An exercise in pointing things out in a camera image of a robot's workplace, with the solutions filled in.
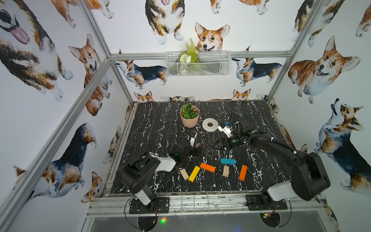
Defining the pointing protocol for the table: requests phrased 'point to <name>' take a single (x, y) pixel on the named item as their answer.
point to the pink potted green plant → (190, 115)
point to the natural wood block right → (226, 170)
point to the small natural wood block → (184, 174)
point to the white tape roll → (210, 129)
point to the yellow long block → (194, 173)
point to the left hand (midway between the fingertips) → (198, 139)
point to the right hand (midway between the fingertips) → (216, 145)
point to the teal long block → (228, 161)
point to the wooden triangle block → (197, 145)
